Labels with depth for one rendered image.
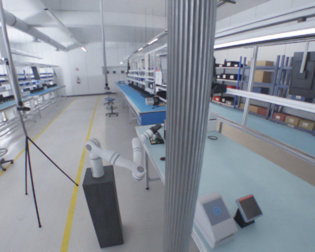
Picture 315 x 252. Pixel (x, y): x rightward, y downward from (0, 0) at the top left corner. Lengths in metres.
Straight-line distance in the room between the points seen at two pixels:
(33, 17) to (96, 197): 6.37
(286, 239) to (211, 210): 0.38
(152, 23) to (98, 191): 6.30
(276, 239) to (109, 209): 1.20
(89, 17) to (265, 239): 6.72
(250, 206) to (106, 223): 1.24
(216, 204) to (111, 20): 6.42
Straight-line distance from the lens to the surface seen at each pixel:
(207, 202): 0.75
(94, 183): 1.34
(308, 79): 2.58
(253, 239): 0.88
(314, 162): 2.08
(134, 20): 6.72
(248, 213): 0.84
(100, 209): 1.54
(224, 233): 0.76
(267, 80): 5.37
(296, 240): 0.98
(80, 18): 6.66
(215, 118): 1.87
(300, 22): 0.85
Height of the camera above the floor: 1.67
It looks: 20 degrees down
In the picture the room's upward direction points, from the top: straight up
